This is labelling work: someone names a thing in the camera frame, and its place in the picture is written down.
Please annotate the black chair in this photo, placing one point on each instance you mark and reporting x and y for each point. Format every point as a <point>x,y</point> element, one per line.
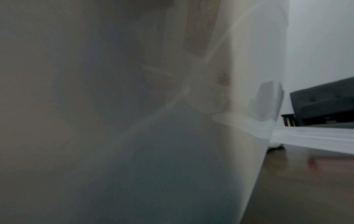
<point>323,100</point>

